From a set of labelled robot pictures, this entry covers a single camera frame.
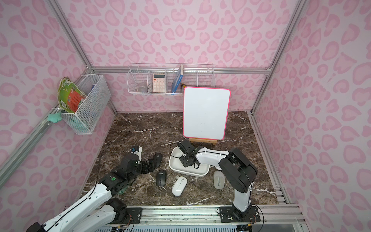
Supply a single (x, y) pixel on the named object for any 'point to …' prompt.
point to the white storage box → (176, 166)
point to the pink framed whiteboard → (206, 112)
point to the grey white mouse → (219, 180)
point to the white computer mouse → (179, 186)
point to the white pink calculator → (159, 82)
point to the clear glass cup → (143, 89)
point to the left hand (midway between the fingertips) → (149, 158)
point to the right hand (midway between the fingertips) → (186, 157)
